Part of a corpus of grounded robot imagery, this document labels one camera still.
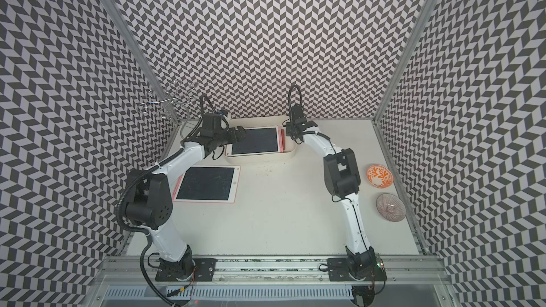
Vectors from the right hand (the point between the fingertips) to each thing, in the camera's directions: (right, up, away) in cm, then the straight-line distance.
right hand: (295, 129), depth 104 cm
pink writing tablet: (-36, -25, -10) cm, 45 cm away
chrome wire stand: (-52, +11, -19) cm, 57 cm away
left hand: (-25, -3, -11) cm, 28 cm away
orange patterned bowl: (+38, -22, -9) cm, 44 cm away
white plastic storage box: (-3, -8, +3) cm, 9 cm away
